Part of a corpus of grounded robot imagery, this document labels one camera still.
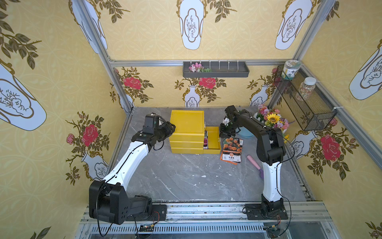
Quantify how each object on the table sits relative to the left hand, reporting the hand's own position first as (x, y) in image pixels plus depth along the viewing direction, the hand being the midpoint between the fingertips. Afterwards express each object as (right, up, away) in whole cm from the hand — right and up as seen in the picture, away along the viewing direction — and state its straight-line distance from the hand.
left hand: (168, 128), depth 84 cm
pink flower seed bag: (+22, -12, +13) cm, 28 cm away
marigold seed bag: (+39, -14, +11) cm, 43 cm away
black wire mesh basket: (+80, +8, -4) cm, 80 cm away
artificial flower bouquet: (+61, +6, +4) cm, 61 cm away
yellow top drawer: (+28, -10, +17) cm, 35 cm away
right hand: (+35, -4, +15) cm, 38 cm away
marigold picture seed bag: (+32, -20, +8) cm, 38 cm away
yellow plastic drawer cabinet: (+12, -4, -2) cm, 13 cm away
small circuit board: (-9, -49, -11) cm, 51 cm away
